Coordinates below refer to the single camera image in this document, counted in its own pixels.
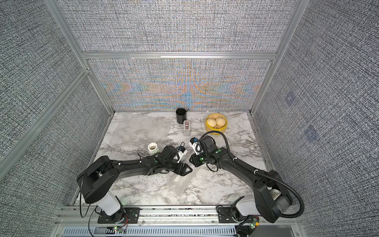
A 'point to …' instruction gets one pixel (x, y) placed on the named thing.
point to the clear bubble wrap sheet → (183, 185)
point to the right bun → (221, 121)
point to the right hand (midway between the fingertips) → (191, 156)
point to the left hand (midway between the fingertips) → (189, 169)
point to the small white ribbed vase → (153, 149)
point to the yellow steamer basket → (209, 129)
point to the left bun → (211, 122)
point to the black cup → (181, 115)
